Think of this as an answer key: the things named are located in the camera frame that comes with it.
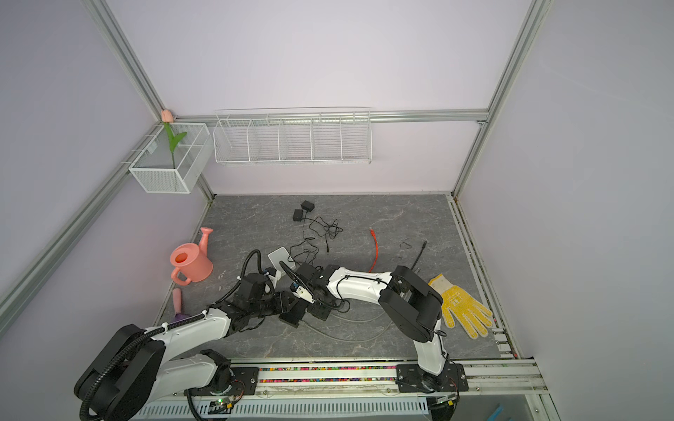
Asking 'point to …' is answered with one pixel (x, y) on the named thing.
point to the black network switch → (293, 316)
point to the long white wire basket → (293, 136)
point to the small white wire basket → (154, 170)
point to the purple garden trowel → (177, 303)
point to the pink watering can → (191, 261)
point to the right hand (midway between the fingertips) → (321, 309)
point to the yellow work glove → (475, 317)
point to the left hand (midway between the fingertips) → (295, 303)
